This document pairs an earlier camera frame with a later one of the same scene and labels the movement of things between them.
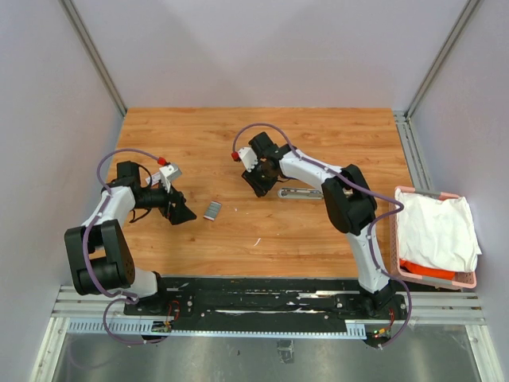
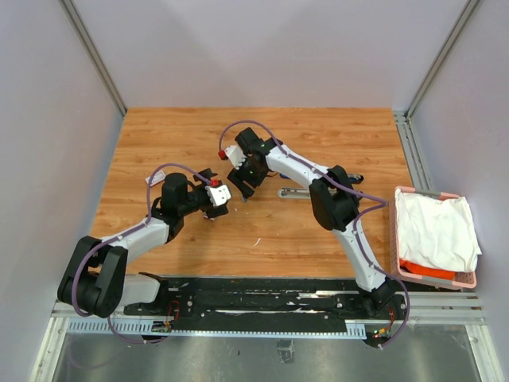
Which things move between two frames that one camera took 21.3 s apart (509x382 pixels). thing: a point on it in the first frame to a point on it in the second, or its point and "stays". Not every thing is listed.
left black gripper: [178, 213] to [210, 212]
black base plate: [269, 298] stays
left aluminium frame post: [71, 13] stays
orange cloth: [427, 272] stays
